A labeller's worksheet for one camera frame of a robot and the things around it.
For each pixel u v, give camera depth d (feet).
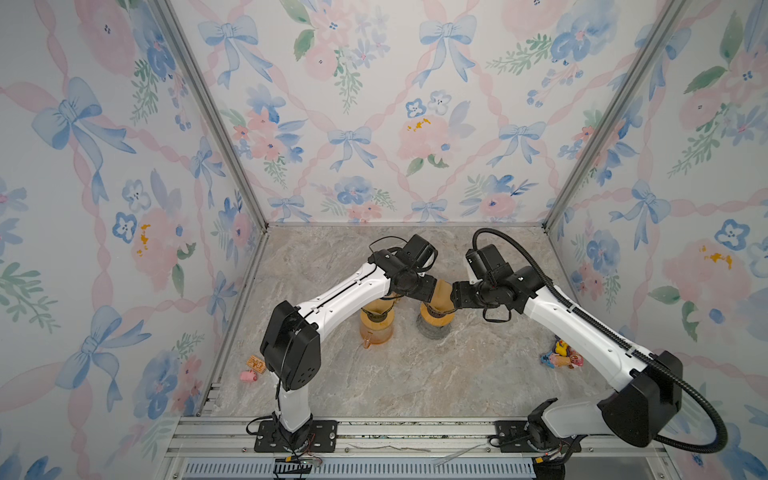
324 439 2.41
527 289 1.75
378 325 2.73
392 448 2.40
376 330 2.76
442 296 2.76
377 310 2.73
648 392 1.29
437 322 2.74
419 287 2.34
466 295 2.35
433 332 2.87
